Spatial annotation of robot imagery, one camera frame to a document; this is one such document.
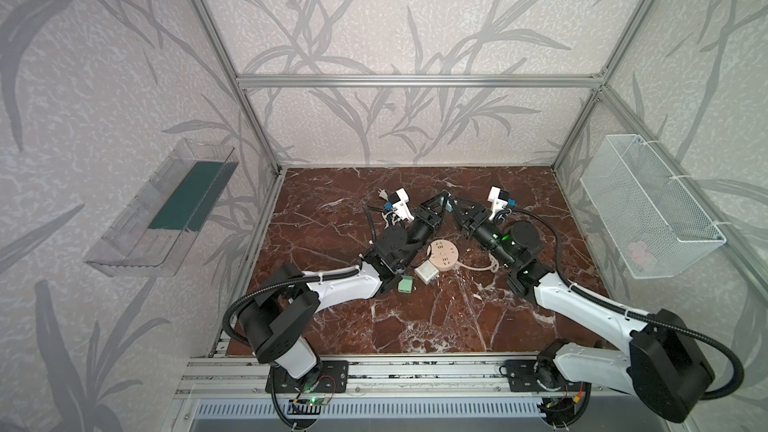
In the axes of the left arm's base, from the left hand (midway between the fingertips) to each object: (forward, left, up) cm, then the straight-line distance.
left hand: (456, 191), depth 70 cm
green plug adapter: (-10, +11, -32) cm, 35 cm away
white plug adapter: (-7, +5, -30) cm, 32 cm away
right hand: (0, +2, -2) cm, 2 cm away
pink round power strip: (0, 0, -31) cm, 31 cm away
